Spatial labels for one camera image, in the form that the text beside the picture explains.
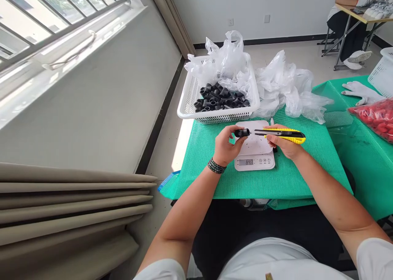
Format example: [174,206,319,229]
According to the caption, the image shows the person's left hand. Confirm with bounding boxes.
[213,125,247,168]

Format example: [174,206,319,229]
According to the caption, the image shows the person's right hand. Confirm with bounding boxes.
[263,124,308,162]

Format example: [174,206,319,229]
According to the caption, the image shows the yellow utility knife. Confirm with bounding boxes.
[254,127,307,145]

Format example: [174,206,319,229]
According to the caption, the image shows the white kitchen scale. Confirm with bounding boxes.
[234,120,276,172]

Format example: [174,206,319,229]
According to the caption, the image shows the green mesh table cloth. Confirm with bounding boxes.
[311,75,393,222]
[159,108,354,201]

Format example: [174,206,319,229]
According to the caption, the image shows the pile of black fittings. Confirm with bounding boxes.
[194,82,253,113]

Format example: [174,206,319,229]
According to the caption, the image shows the white plastic slotted basket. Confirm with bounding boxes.
[367,47,393,98]
[177,55,261,125]

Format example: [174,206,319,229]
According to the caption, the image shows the heap of crumpled plastic bags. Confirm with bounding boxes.
[254,50,335,125]

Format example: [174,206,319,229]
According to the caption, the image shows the person's legs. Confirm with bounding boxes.
[191,198,345,264]

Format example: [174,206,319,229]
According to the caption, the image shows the clear plastic bag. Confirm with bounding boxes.
[184,30,253,92]

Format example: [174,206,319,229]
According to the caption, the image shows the bag of red caps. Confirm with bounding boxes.
[346,97,393,144]

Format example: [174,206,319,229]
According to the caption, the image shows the white work glove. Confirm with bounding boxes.
[341,81,386,106]

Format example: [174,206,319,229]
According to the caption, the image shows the person's body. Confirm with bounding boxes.
[133,236,393,280]

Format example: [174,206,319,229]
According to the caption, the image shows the wooden folding table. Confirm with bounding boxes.
[317,2,393,72]

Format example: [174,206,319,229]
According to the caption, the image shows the beige curtain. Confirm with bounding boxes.
[0,162,159,280]

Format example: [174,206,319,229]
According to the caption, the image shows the window with metal bars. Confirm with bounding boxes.
[0,0,149,78]

